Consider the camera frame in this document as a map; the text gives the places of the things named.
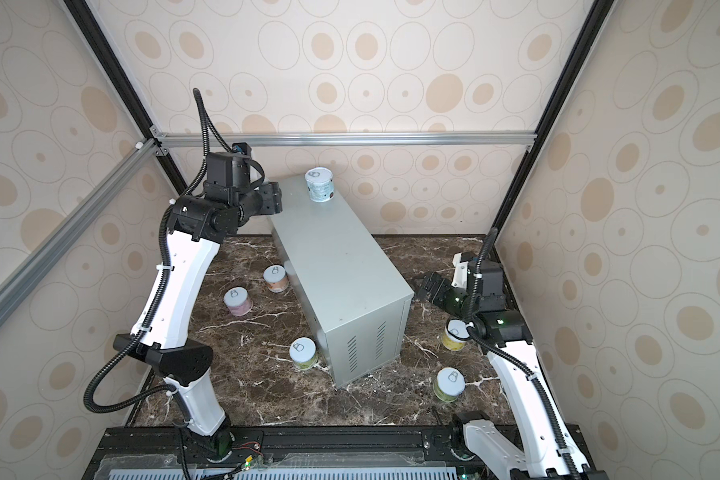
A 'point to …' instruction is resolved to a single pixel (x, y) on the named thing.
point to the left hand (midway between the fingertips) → (272, 185)
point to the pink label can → (238, 301)
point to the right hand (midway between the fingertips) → (426, 285)
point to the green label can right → (449, 384)
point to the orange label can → (276, 278)
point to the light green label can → (303, 353)
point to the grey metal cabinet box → (358, 302)
